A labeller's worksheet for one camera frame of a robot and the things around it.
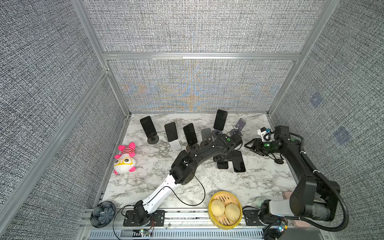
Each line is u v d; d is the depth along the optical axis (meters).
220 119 1.00
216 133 1.08
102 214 0.74
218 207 0.71
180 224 0.73
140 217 0.63
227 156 0.80
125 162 0.86
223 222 0.70
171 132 0.95
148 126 0.97
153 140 1.03
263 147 0.73
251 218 0.73
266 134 0.76
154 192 0.63
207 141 0.96
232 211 0.70
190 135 0.93
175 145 1.01
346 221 0.37
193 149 0.97
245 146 0.82
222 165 0.89
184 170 0.59
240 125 1.01
